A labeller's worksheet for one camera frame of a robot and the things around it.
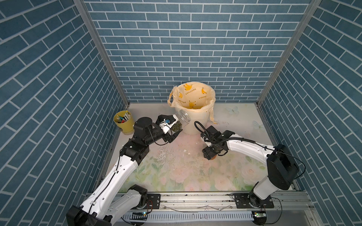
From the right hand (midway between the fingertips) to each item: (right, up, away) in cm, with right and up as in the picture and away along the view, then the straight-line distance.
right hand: (210, 152), depth 87 cm
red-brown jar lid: (0, 0, -11) cm, 11 cm away
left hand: (-18, +19, -17) cm, 32 cm away
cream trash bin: (-5, +22, -2) cm, 22 cm away
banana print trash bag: (-10, +36, +10) cm, 39 cm away
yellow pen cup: (-59, +20, +9) cm, 63 cm away
